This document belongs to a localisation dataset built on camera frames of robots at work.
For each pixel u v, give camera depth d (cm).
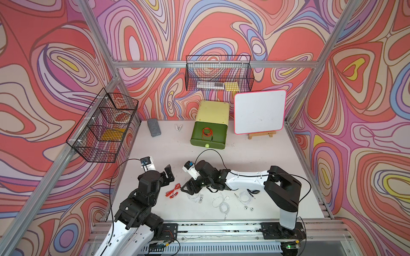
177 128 113
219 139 90
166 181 64
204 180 71
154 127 113
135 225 46
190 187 72
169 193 84
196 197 84
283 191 47
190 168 74
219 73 96
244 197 84
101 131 68
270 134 107
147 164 60
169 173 65
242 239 73
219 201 83
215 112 95
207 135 93
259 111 102
